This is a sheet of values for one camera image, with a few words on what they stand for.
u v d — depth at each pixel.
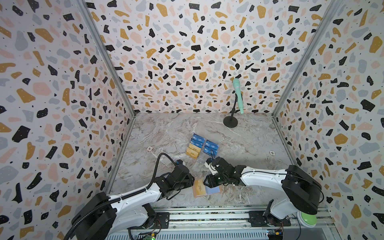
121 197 0.45
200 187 0.84
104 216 0.40
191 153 0.95
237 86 0.95
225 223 0.73
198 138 0.95
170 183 0.63
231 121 1.18
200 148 0.93
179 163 0.78
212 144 0.92
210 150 0.93
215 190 0.83
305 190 0.44
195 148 0.95
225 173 0.67
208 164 0.80
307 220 0.74
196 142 0.95
